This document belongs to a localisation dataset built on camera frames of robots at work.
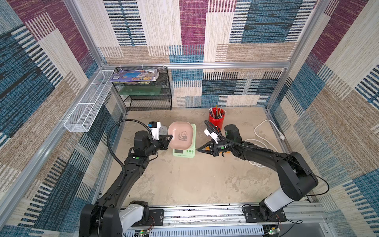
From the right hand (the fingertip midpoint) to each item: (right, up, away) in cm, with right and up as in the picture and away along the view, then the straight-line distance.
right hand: (201, 151), depth 80 cm
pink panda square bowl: (-10, +9, -1) cm, 13 cm away
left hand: (-16, +8, 0) cm, 17 cm away
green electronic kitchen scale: (-8, -1, -2) cm, 8 cm away
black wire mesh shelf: (-33, +36, +35) cm, 60 cm away
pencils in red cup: (+12, +21, +22) cm, 33 cm away
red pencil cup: (+13, +16, +20) cm, 28 cm away
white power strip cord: (+58, +6, +26) cm, 64 cm away
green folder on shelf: (-45, +36, +19) cm, 61 cm away
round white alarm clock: (-20, +11, -5) cm, 23 cm away
